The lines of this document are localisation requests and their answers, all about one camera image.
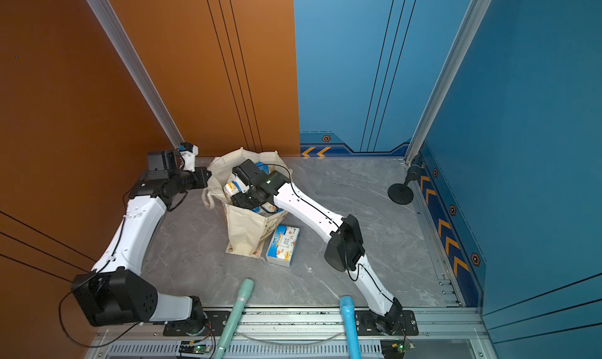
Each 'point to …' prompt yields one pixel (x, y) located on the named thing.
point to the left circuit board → (194, 349)
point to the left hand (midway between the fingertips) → (211, 169)
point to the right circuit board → (395, 348)
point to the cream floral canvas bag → (246, 230)
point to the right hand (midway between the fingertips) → (244, 201)
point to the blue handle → (348, 308)
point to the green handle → (233, 318)
